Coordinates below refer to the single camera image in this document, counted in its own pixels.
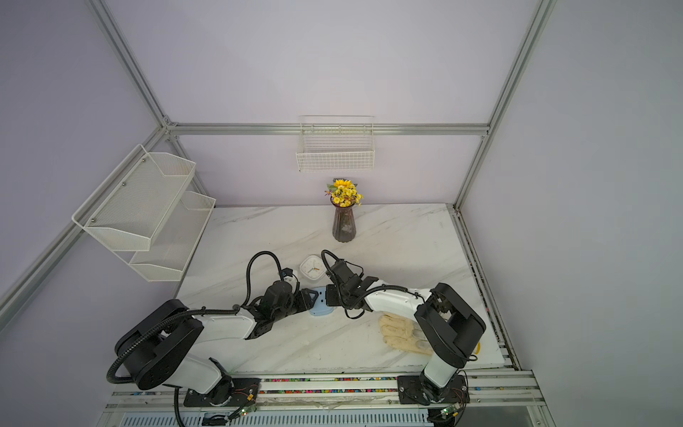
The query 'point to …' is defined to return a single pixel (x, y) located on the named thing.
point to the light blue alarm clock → (321, 307)
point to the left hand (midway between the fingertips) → (314, 297)
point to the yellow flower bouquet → (343, 192)
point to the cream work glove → (402, 333)
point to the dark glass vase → (344, 225)
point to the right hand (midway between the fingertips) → (332, 299)
